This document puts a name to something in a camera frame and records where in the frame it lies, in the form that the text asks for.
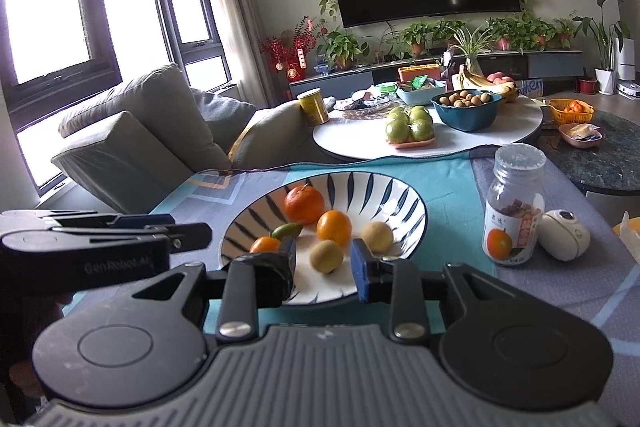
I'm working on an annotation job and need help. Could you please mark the small orange kumquat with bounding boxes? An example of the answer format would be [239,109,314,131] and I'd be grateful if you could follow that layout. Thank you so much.
[250,236,281,254]

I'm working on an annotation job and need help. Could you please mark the large orange mandarin with stem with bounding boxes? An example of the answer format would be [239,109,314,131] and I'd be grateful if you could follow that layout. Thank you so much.
[284,183,324,225]

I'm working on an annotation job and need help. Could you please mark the brown kiwi-like fruit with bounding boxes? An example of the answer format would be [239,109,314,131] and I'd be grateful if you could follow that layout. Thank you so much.
[309,239,344,274]

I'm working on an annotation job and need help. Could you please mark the grey sofa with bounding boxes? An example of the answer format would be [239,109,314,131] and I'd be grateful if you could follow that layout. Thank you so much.
[51,65,330,213]

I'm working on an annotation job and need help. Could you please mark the green lime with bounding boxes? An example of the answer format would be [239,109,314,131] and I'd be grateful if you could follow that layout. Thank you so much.
[270,222,304,241]

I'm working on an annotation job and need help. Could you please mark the blue grey patterned tablecloth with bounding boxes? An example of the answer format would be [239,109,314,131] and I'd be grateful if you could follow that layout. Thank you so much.
[64,145,640,425]

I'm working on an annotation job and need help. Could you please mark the white oval gadget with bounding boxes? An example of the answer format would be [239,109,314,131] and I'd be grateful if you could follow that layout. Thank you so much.
[538,210,591,262]

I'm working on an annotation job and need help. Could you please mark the clear candy jar orange label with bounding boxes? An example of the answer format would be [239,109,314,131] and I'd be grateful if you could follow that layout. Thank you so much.
[483,143,547,265]

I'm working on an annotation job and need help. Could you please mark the brown longan fruit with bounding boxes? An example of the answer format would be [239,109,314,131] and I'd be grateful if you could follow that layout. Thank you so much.
[360,221,394,256]

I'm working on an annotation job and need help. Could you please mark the yellow can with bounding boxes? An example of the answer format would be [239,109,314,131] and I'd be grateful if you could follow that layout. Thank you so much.
[297,88,329,127]

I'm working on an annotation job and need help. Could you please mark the white bowl with blue stripes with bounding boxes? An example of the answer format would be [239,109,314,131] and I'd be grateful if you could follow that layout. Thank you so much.
[219,171,427,307]

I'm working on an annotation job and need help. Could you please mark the dark marble round table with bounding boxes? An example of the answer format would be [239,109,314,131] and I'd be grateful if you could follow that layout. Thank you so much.
[537,112,640,196]

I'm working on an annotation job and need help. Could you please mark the red flower decoration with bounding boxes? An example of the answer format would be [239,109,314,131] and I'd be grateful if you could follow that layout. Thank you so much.
[259,16,326,82]

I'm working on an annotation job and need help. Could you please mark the round white coffee table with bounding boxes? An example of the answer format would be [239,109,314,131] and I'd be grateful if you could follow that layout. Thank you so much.
[311,89,545,163]

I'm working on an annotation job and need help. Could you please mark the pink dish with snacks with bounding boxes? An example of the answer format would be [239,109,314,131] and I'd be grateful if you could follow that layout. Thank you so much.
[559,124,604,150]

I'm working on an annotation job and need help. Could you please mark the green apples on tray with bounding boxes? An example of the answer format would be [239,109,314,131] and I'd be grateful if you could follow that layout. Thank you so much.
[385,105,436,148]

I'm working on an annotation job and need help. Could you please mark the blue bowl of longans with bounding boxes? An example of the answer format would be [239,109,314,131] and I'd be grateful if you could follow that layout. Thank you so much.
[432,89,503,132]

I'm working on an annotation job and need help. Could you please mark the tv cabinet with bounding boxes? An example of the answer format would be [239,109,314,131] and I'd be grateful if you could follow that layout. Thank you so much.
[288,50,585,100]

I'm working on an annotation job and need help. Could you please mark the orange basket of mandarins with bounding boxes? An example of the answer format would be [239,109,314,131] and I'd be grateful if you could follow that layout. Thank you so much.
[547,98,596,124]

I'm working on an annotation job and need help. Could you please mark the banana bunch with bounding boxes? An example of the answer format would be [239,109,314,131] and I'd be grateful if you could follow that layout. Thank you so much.
[458,64,518,103]

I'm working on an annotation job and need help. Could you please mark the tall potted plant white pot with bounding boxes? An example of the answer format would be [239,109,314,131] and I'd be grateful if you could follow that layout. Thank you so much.
[573,0,631,95]

